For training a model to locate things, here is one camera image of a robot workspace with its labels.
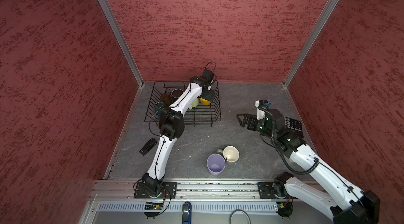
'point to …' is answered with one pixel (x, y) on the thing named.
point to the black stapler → (148, 146)
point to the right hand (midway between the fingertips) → (242, 119)
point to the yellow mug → (204, 102)
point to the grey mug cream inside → (231, 153)
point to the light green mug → (194, 103)
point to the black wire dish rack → (202, 114)
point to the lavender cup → (215, 163)
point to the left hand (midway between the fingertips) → (205, 97)
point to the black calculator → (293, 124)
